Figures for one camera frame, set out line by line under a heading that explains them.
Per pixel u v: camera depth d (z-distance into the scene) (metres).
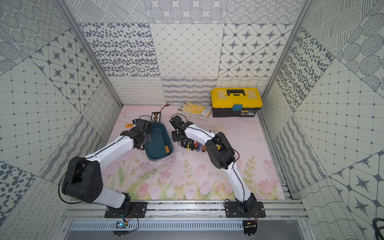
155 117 1.11
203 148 0.95
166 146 0.95
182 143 0.98
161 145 0.96
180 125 0.78
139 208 0.74
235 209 0.73
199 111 1.15
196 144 0.98
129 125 1.08
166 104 1.23
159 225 0.70
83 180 0.43
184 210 0.75
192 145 0.98
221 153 0.57
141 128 0.70
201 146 0.96
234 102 1.02
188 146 0.95
